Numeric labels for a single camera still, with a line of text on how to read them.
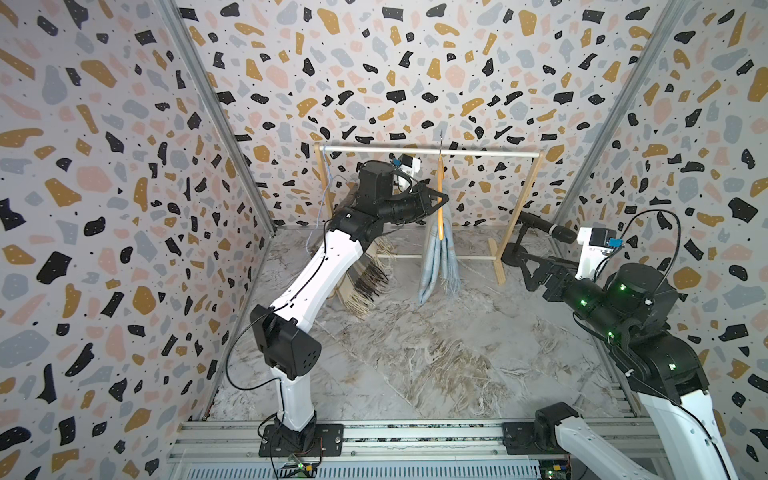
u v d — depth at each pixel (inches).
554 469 28.2
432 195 26.6
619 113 34.8
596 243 19.2
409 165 25.9
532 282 20.4
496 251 43.8
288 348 17.7
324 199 35.3
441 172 39.8
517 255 44.6
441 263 31.5
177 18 27.5
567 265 19.5
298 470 27.8
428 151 39.1
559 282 19.5
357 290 39.1
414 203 25.0
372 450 29.0
